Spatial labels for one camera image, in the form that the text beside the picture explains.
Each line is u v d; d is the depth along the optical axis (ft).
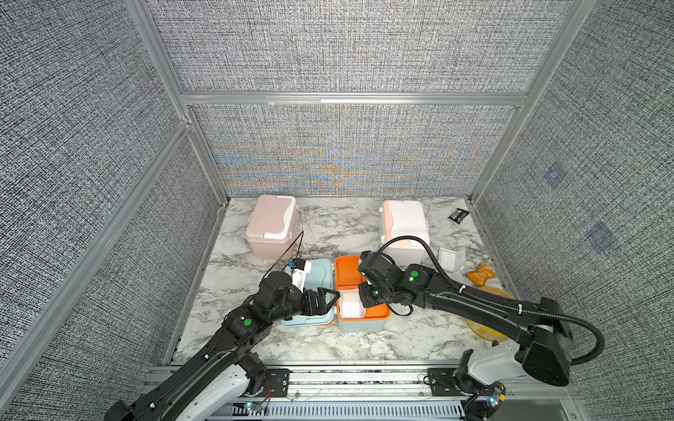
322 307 2.08
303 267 2.25
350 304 2.54
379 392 2.40
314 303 2.12
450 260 3.23
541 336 1.30
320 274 2.74
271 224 3.04
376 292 2.14
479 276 3.10
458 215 3.66
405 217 3.14
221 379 1.93
